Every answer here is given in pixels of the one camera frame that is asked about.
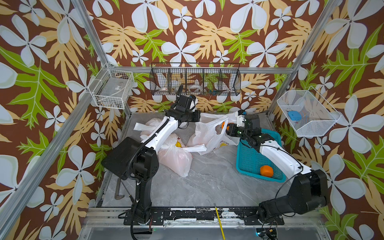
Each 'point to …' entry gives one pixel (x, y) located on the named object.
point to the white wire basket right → (310, 114)
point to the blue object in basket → (294, 115)
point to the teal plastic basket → (251, 162)
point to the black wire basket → (197, 79)
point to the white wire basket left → (112, 87)
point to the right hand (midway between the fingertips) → (226, 126)
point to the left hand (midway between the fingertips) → (201, 113)
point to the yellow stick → (220, 225)
